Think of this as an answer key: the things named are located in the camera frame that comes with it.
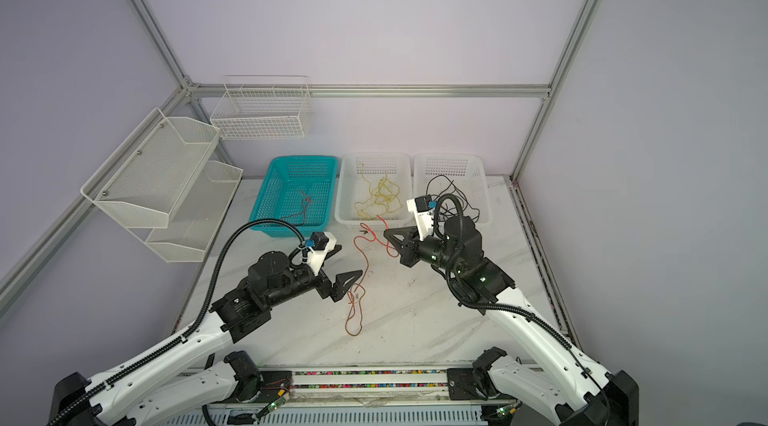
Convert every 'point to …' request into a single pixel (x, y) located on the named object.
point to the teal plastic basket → (315, 175)
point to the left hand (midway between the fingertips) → (348, 260)
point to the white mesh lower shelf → (197, 215)
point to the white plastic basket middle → (353, 188)
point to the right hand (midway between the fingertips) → (383, 234)
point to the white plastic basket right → (461, 175)
